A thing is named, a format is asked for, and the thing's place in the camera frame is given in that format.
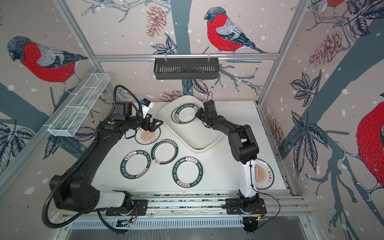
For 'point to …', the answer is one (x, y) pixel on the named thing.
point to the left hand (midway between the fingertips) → (155, 118)
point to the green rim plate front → (187, 172)
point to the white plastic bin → (195, 135)
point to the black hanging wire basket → (186, 69)
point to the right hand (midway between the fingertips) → (195, 113)
